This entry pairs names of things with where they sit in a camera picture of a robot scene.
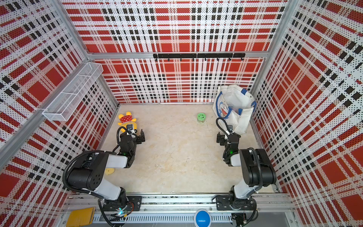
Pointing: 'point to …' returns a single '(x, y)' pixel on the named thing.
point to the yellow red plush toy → (126, 119)
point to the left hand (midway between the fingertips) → (136, 130)
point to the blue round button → (203, 219)
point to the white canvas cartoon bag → (236, 104)
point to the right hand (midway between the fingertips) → (227, 132)
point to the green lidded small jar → (201, 117)
